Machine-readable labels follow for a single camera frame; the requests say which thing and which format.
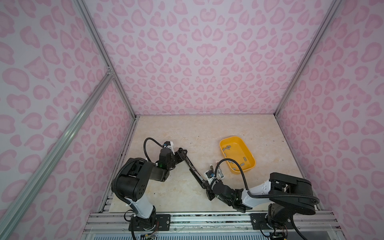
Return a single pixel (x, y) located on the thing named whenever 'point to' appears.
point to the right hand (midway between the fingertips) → (203, 183)
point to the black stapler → (195, 173)
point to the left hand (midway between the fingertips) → (186, 150)
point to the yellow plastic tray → (235, 147)
